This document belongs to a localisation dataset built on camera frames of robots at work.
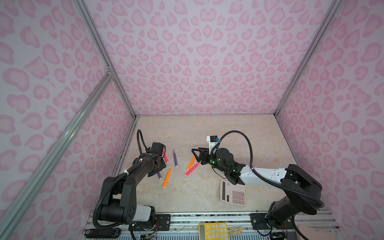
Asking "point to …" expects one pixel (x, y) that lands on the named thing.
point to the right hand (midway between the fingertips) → (194, 149)
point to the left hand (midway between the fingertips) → (158, 164)
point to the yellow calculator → (214, 231)
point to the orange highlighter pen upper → (191, 163)
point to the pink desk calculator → (232, 193)
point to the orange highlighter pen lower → (166, 179)
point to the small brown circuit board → (236, 231)
